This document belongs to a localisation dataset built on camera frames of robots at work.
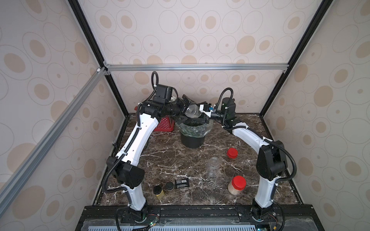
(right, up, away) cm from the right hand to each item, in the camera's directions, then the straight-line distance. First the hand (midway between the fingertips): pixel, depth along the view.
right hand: (199, 108), depth 81 cm
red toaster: (-23, -9, +22) cm, 33 cm away
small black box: (-10, -43, +3) cm, 44 cm away
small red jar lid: (+23, -28, +16) cm, 40 cm away
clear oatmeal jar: (+9, -37, +9) cm, 39 cm away
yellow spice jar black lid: (-22, -43, -8) cm, 49 cm away
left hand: (-2, 0, -11) cm, 11 cm away
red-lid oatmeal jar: (+19, -39, -8) cm, 44 cm away
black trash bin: (-4, -21, +22) cm, 31 cm away
